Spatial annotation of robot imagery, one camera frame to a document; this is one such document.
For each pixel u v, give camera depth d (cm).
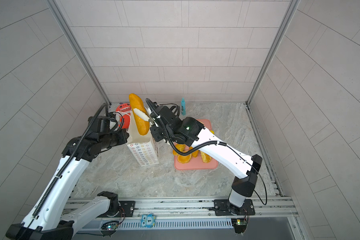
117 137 59
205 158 84
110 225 64
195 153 43
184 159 84
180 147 88
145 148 71
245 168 40
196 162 85
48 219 36
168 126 45
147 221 67
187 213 71
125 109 102
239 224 68
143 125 66
